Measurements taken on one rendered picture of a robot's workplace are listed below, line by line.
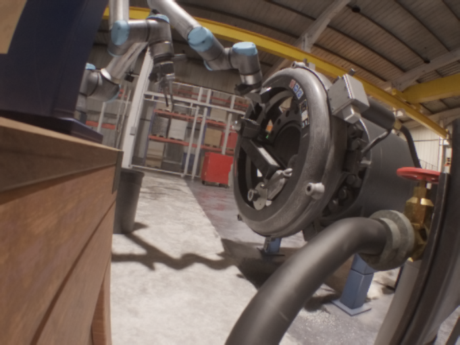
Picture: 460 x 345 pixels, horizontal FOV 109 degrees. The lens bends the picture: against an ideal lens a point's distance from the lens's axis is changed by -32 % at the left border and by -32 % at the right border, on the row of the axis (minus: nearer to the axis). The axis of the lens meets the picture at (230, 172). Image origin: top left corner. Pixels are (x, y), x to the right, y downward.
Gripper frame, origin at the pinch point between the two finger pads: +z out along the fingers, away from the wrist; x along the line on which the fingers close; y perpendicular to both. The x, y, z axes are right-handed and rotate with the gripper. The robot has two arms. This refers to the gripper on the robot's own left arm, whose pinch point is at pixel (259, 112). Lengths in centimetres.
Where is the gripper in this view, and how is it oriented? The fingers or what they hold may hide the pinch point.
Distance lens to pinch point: 113.8
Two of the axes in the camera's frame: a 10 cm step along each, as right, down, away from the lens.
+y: 7.9, -5.6, 2.4
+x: -5.6, -5.0, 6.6
